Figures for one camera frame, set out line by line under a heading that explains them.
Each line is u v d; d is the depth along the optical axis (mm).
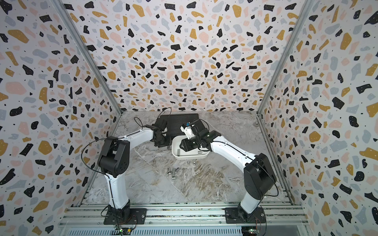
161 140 848
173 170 894
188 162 925
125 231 712
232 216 734
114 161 527
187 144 733
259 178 449
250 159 472
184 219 732
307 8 716
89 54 864
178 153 973
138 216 746
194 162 923
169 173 877
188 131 765
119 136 573
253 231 704
